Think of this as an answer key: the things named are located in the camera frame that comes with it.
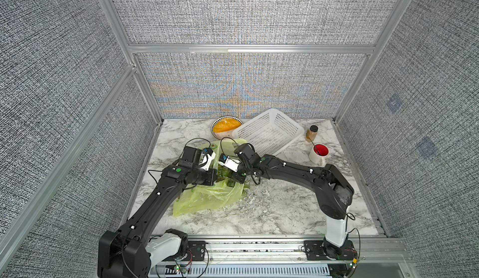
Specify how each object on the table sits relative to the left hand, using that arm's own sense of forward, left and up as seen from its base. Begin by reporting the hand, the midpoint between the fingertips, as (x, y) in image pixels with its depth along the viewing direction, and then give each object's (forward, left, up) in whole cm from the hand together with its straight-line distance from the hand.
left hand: (219, 175), depth 79 cm
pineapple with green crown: (+2, -2, -3) cm, 5 cm away
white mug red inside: (+16, -53, -9) cm, 56 cm away
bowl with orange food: (+35, -1, -8) cm, 36 cm away
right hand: (+6, -4, -4) cm, 8 cm away
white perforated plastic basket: (+36, -29, -14) cm, 48 cm away
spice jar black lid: (+27, -50, -7) cm, 57 cm away
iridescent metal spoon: (+18, -49, -7) cm, 52 cm away
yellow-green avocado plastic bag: (-7, +6, -5) cm, 10 cm away
